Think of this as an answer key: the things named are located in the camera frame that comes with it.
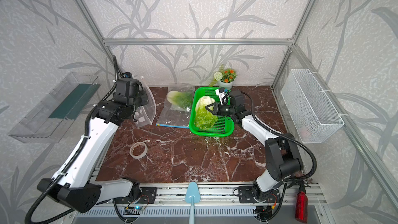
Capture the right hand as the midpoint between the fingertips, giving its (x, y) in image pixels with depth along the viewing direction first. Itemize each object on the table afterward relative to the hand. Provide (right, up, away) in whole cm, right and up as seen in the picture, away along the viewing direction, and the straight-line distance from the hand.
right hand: (206, 107), depth 83 cm
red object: (+43, -43, -15) cm, 63 cm away
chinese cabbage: (-15, +4, +18) cm, 24 cm away
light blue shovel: (-6, -42, -11) cm, 44 cm away
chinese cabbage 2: (-1, -6, -4) cm, 7 cm away
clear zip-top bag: (-20, -2, +21) cm, 30 cm away
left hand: (-30, +7, -11) cm, 33 cm away
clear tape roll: (-38, -28, +2) cm, 47 cm away
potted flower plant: (+13, +19, +25) cm, 34 cm away
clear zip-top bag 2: (-28, -3, -13) cm, 31 cm away
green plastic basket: (+12, -13, +15) cm, 23 cm away
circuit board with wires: (-31, -45, -12) cm, 56 cm away
